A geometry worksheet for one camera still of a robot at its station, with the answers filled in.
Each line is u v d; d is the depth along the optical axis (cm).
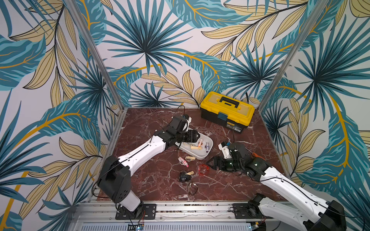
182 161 88
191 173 84
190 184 82
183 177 80
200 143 97
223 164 67
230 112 96
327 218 39
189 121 76
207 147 94
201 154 92
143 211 73
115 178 42
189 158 92
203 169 88
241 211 73
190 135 72
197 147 95
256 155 93
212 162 69
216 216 73
